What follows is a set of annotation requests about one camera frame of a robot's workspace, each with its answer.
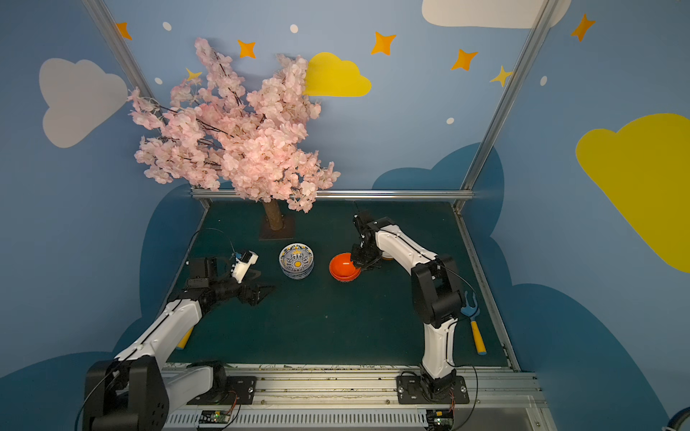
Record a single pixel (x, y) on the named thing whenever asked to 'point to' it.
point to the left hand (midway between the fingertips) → (265, 276)
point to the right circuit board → (439, 419)
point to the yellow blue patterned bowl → (296, 257)
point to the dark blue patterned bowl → (296, 278)
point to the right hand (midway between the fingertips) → (360, 263)
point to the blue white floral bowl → (297, 274)
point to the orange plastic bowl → (342, 268)
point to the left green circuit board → (214, 417)
